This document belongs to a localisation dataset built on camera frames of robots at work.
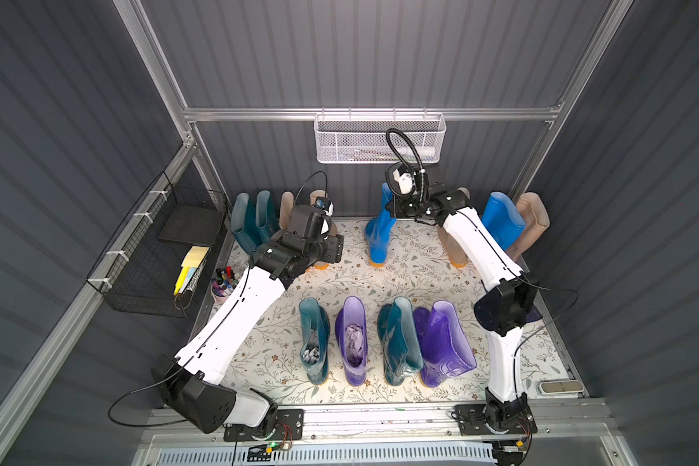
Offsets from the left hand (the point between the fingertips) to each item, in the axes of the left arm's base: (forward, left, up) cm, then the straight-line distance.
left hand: (334, 241), depth 73 cm
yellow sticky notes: (-3, +37, -4) cm, 38 cm away
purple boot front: (-24, -25, -8) cm, 35 cm away
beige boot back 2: (+12, -59, -5) cm, 61 cm away
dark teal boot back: (+12, +27, -5) cm, 30 cm away
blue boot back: (+15, -51, -7) cm, 53 cm away
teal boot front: (-23, +4, -5) cm, 24 cm away
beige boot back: (+24, +8, -6) cm, 26 cm away
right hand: (+17, -16, -2) cm, 23 cm away
